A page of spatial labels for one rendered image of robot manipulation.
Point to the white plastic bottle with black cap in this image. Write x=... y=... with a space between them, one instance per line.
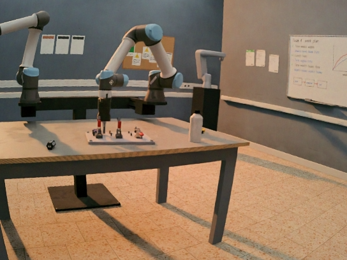
x=195 y=127

